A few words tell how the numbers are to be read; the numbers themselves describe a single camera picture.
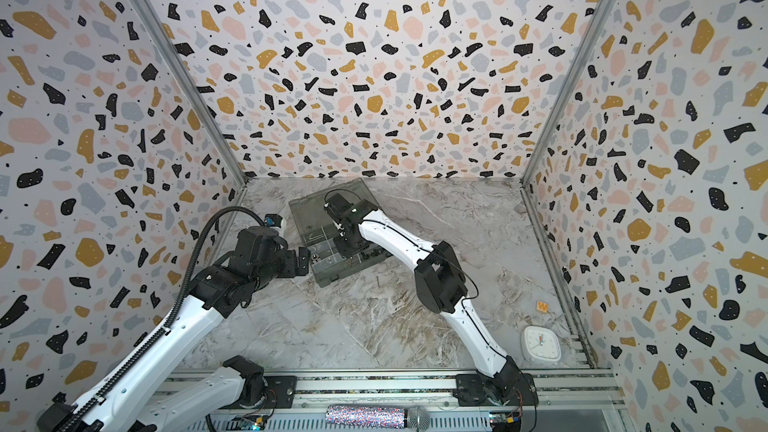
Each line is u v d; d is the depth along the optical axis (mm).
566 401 747
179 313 457
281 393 732
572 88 940
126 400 389
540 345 789
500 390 641
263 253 569
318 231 1038
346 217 677
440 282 571
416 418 671
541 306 877
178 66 862
